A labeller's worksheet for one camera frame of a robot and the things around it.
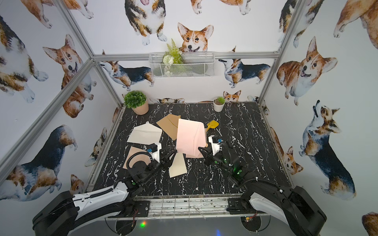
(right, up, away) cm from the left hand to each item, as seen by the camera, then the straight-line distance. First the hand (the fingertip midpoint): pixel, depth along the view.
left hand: (175, 147), depth 75 cm
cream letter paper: (0, -13, +12) cm, 18 cm away
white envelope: (-25, +3, +28) cm, 38 cm away
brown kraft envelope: (-9, +10, +32) cm, 35 cm away
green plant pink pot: (-31, +27, +28) cm, 50 cm away
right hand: (+12, 0, +1) cm, 12 cm away
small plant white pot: (+27, +26, +35) cm, 52 cm away
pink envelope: (+8, +6, +1) cm, 10 cm away
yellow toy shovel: (+22, +10, +29) cm, 38 cm away
